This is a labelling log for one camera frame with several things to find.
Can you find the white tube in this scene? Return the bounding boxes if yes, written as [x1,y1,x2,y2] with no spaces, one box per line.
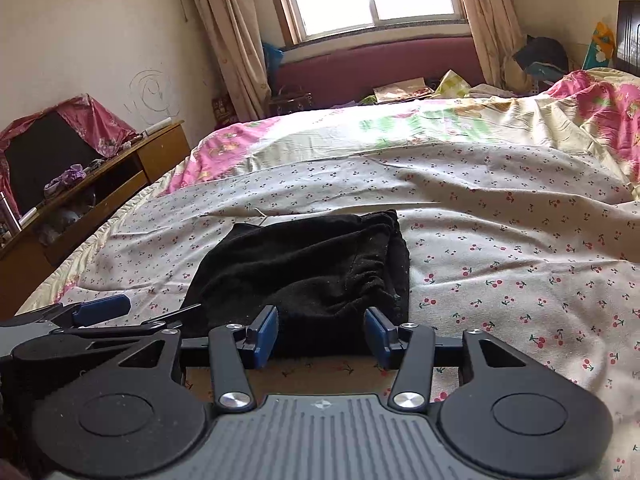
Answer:
[142,116,173,136]

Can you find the brown handbag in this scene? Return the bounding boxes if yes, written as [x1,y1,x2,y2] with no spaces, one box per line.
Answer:
[269,87,312,117]

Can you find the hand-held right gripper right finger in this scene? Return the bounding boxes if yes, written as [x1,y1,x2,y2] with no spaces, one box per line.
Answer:
[364,307,541,413]

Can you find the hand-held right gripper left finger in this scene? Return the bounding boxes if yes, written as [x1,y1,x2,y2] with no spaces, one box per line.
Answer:
[107,305,279,413]

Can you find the yellow green bag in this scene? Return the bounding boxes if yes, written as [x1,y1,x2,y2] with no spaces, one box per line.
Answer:
[432,69,473,98]

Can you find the beige curtain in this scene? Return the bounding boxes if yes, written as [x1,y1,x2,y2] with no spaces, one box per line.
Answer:
[182,0,273,123]
[452,0,526,88]

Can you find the purple cloth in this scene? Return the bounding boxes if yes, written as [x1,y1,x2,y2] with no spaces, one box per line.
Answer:
[44,164,91,198]

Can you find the black pants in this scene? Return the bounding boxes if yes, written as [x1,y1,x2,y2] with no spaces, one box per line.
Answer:
[179,209,412,358]

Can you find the red patterned box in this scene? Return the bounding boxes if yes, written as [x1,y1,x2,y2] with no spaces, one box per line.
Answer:
[211,96,241,128]

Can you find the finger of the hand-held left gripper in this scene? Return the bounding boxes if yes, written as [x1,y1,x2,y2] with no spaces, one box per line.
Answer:
[47,294,132,328]
[54,304,202,358]

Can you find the black television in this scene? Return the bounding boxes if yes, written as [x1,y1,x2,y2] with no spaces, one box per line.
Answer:
[4,111,101,216]

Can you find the wooden cabinet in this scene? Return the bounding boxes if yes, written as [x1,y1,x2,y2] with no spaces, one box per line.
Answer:
[0,120,192,306]

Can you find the pink floral quilt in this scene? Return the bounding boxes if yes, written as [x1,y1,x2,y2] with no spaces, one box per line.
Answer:
[170,69,640,201]

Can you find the dark wooden headboard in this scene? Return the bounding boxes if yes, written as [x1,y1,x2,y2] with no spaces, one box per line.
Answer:
[614,0,640,76]

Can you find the colourful green orange box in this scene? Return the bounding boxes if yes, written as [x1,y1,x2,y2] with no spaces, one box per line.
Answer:
[582,21,616,70]

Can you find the printed paper magazine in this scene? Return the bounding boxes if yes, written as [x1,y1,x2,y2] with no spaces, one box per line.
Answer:
[372,77,435,103]

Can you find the maroon padded bench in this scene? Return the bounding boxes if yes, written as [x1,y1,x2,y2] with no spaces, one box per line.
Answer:
[272,35,488,106]

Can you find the cherry print bed sheet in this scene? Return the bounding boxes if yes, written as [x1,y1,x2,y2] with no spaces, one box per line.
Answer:
[15,142,640,480]

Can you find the blue plastic bag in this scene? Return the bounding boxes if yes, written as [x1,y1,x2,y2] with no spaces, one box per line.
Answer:
[262,42,285,86]

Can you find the dark clothes pile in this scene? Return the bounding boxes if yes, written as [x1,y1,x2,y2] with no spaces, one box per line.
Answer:
[512,36,571,93]

